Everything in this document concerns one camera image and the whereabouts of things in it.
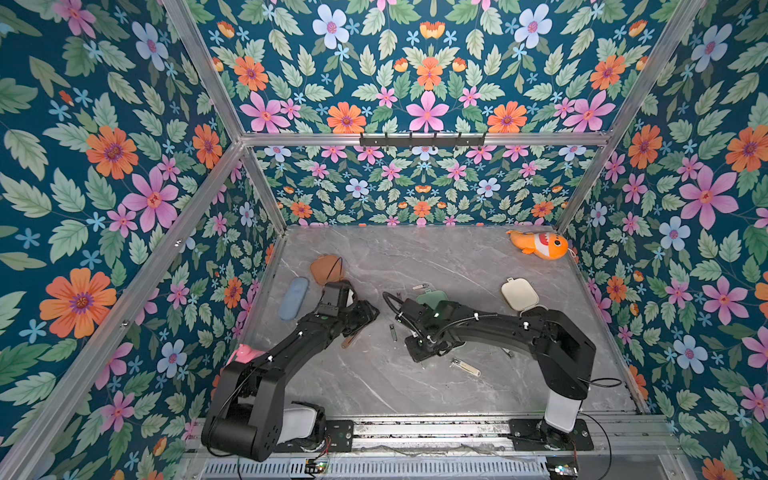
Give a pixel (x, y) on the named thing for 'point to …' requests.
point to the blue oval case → (293, 299)
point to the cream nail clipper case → (520, 295)
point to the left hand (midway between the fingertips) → (378, 313)
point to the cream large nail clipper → (465, 367)
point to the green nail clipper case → (432, 298)
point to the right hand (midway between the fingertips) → (418, 348)
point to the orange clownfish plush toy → (548, 246)
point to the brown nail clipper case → (327, 268)
